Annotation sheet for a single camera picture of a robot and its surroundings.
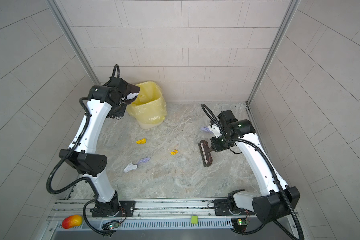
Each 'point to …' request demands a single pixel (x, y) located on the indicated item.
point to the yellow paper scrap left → (142, 141)
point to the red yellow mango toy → (72, 221)
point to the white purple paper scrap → (131, 166)
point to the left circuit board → (110, 225)
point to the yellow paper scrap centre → (174, 153)
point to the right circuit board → (242, 222)
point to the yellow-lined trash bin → (149, 108)
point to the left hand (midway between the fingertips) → (118, 109)
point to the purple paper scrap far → (207, 129)
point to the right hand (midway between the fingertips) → (213, 146)
